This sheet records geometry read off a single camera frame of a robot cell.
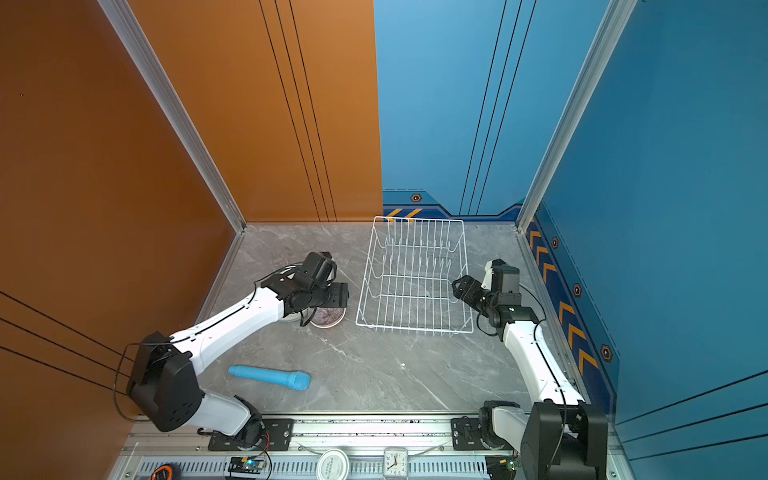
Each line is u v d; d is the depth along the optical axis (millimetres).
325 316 915
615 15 700
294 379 784
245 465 707
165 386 425
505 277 632
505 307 602
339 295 767
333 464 646
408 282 994
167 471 668
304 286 635
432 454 719
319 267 656
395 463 683
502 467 700
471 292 745
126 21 705
